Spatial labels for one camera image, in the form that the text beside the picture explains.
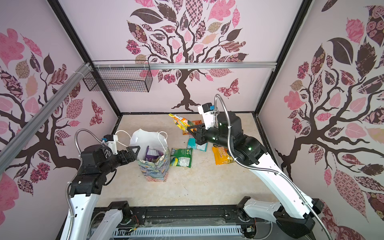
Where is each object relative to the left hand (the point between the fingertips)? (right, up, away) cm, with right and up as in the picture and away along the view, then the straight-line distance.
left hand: (134, 152), depth 71 cm
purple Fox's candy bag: (+4, -5, +17) cm, 18 cm away
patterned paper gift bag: (+11, -10, +2) cm, 15 cm away
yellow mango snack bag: (+46, -6, +19) cm, 50 cm away
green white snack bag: (+21, -7, +21) cm, 30 cm away
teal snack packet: (+28, +1, +27) cm, 39 cm away
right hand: (+27, +12, -13) cm, 33 cm away
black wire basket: (-19, +46, +24) cm, 55 cm away
